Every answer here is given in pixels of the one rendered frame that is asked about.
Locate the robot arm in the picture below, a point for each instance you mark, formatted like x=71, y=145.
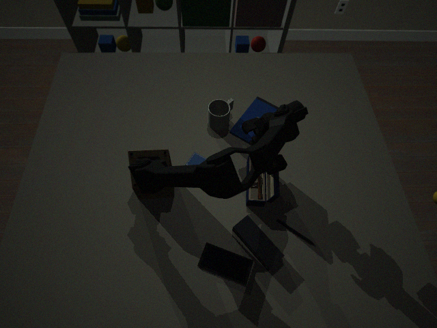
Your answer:
x=217, y=175

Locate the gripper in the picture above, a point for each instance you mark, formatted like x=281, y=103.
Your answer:
x=279, y=163

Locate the black mug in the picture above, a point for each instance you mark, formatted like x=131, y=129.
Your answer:
x=219, y=108

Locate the dark blue notebook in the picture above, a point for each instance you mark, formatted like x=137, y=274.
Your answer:
x=258, y=108

